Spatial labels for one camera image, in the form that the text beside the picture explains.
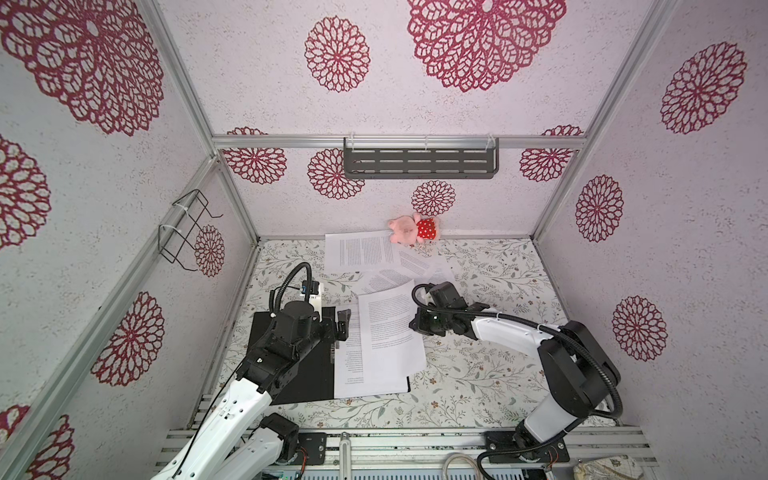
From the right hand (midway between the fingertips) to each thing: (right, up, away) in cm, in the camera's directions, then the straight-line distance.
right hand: (406, 320), depth 89 cm
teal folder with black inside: (-26, -16, -5) cm, 31 cm away
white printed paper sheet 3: (+1, +16, +24) cm, 29 cm away
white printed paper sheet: (-5, -8, 0) cm, 9 cm away
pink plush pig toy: (+4, +30, +25) cm, 40 cm away
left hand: (-20, +3, -12) cm, 24 cm away
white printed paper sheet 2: (-14, +22, +28) cm, 39 cm away
